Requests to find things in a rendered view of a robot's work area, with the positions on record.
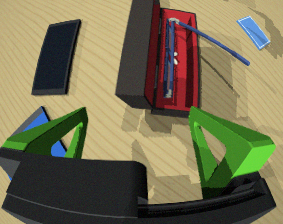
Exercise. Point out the blue glasses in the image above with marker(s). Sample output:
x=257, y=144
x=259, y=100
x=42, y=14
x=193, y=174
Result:
x=169, y=45

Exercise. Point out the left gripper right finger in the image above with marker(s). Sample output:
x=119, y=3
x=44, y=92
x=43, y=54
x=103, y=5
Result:
x=246, y=150

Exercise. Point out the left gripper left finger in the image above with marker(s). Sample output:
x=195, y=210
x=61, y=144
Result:
x=40, y=139

